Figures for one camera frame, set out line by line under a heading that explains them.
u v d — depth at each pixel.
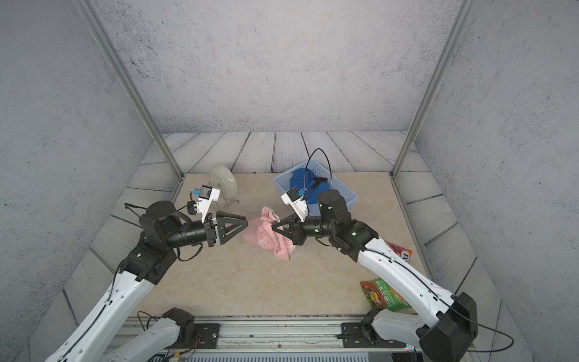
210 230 0.53
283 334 0.74
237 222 0.63
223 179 0.98
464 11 0.70
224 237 0.55
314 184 1.12
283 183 1.11
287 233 0.62
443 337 0.36
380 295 0.79
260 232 0.69
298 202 0.59
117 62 0.81
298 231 0.57
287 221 0.62
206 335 0.73
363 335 0.66
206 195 0.56
